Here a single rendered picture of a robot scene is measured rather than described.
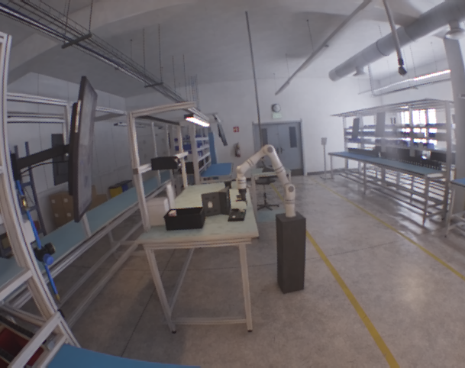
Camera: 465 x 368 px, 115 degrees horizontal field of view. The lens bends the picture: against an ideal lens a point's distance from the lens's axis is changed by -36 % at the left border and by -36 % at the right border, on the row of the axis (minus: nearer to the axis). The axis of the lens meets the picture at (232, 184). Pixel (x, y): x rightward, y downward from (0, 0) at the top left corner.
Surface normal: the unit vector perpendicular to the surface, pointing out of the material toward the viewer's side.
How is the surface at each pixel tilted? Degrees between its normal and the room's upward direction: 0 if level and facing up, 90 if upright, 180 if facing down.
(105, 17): 90
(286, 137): 90
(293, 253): 90
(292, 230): 90
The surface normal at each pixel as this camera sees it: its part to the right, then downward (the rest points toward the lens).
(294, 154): -0.01, 0.20
